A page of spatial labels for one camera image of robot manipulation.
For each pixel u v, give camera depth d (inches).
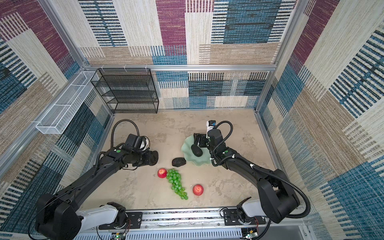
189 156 36.7
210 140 26.0
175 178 32.1
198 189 30.8
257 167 19.6
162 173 33.0
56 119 27.7
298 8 28.2
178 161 35.0
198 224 28.7
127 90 43.8
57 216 15.2
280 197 17.1
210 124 29.4
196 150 36.2
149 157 28.5
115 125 27.3
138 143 25.7
